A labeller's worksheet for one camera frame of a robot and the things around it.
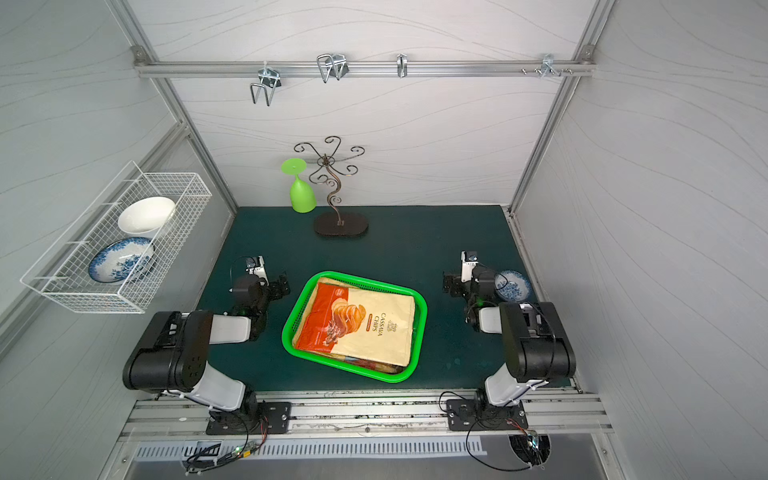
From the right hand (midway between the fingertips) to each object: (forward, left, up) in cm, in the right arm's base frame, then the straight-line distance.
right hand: (462, 268), depth 96 cm
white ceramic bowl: (-7, +84, +29) cm, 89 cm away
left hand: (-6, +62, +2) cm, 62 cm away
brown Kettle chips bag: (-31, +28, -1) cm, 41 cm away
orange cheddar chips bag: (-23, +31, +6) cm, 38 cm away
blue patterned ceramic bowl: (-20, +81, +29) cm, 88 cm away
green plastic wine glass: (+14, +52, +18) cm, 57 cm away
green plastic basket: (-11, +50, +4) cm, 52 cm away
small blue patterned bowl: (-3, -17, -6) cm, 18 cm away
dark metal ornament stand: (+21, +47, -3) cm, 52 cm away
